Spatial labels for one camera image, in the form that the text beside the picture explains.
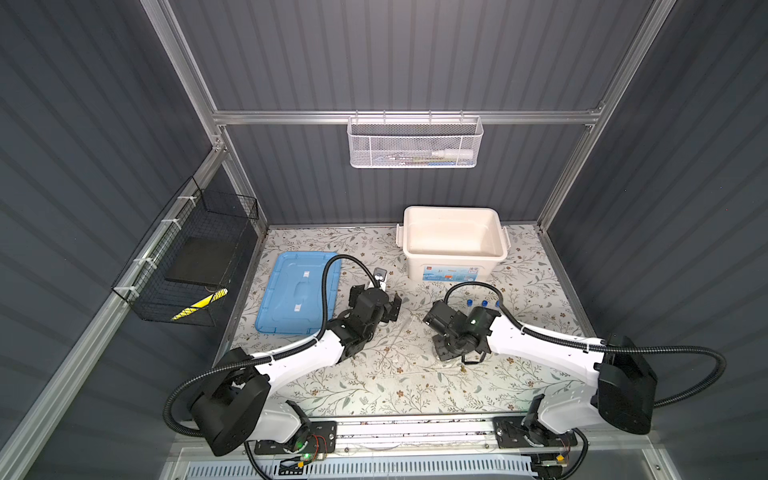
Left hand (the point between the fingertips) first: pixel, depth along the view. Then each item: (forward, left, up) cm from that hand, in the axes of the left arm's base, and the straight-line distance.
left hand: (381, 291), depth 85 cm
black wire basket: (-1, +48, +14) cm, 50 cm away
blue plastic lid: (+7, +30, -14) cm, 33 cm away
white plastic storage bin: (+29, -25, -12) cm, 40 cm away
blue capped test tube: (-17, -24, +19) cm, 35 cm away
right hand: (-15, -17, -8) cm, 24 cm away
